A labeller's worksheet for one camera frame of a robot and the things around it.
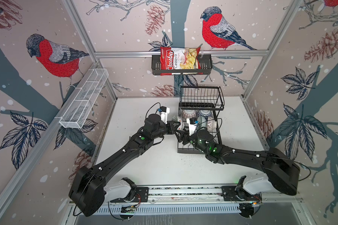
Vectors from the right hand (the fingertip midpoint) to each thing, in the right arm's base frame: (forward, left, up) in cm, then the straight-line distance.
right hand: (177, 129), depth 78 cm
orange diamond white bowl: (0, -2, +2) cm, 3 cm away
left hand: (+1, -3, +7) cm, 7 cm away
